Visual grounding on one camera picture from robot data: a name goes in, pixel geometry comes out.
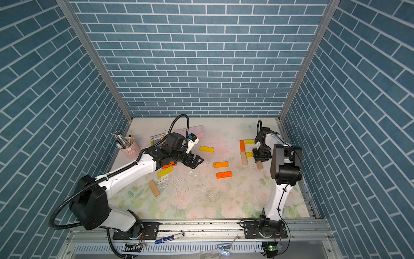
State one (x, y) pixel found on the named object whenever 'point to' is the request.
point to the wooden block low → (259, 164)
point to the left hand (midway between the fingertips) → (201, 157)
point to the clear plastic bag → (224, 249)
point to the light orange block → (220, 164)
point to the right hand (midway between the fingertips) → (260, 160)
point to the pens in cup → (123, 142)
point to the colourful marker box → (155, 138)
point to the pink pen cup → (133, 151)
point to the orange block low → (223, 175)
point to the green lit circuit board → (271, 248)
